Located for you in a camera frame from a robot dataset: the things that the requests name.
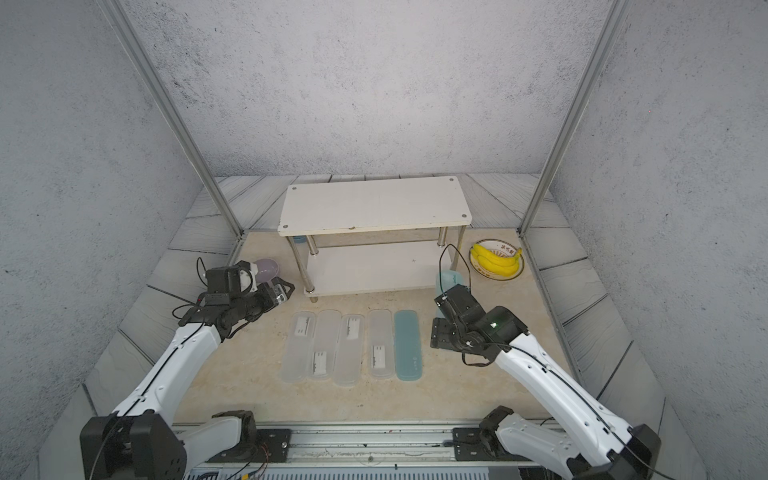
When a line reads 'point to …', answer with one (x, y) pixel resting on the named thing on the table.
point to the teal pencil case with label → (450, 279)
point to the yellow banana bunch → (502, 266)
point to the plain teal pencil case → (408, 346)
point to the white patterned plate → (499, 247)
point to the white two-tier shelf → (373, 235)
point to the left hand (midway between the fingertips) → (287, 291)
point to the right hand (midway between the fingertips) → (448, 337)
